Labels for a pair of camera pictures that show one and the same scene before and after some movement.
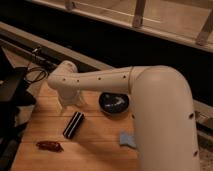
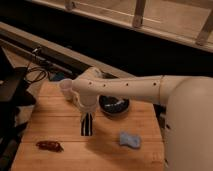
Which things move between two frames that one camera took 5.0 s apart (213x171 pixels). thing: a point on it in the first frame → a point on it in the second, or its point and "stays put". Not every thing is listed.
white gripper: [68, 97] → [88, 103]
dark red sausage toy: [50, 146] stays put
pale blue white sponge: [127, 139] stays put
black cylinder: [74, 124] → [86, 126]
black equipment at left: [15, 100] stays put
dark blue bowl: [114, 102] stays put
